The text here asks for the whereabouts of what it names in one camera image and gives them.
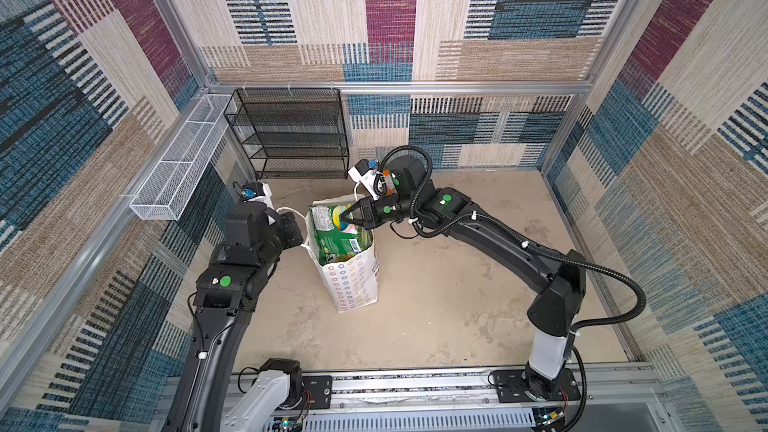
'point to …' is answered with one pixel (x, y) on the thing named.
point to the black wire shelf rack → (291, 133)
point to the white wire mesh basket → (163, 193)
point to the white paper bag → (354, 282)
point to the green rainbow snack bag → (335, 238)
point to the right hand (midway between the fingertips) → (344, 222)
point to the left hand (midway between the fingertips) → (291, 211)
